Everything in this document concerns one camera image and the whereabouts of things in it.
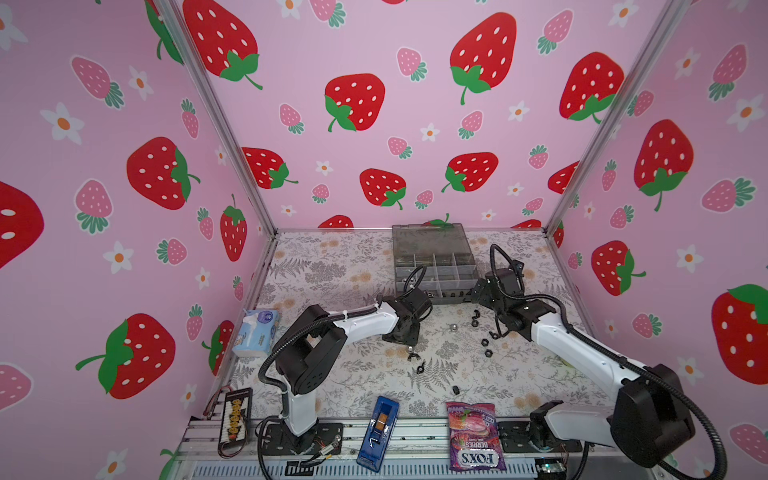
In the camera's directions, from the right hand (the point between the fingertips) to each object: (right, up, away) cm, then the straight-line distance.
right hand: (489, 289), depth 87 cm
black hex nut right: (0, -17, +4) cm, 17 cm away
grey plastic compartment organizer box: (-13, +10, +21) cm, 27 cm away
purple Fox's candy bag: (-8, -36, -14) cm, 39 cm away
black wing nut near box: (-1, -9, +9) cm, 13 cm away
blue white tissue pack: (-69, -13, -1) cm, 70 cm away
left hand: (-23, -16, +4) cm, 28 cm away
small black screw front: (-11, -28, -5) cm, 30 cm away
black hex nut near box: (-2, -12, +9) cm, 15 cm away
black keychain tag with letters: (-69, -34, -12) cm, 78 cm away
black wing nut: (-23, -20, +2) cm, 30 cm away
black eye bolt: (-20, -24, -1) cm, 31 cm away
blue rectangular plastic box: (-32, -33, -17) cm, 49 cm away
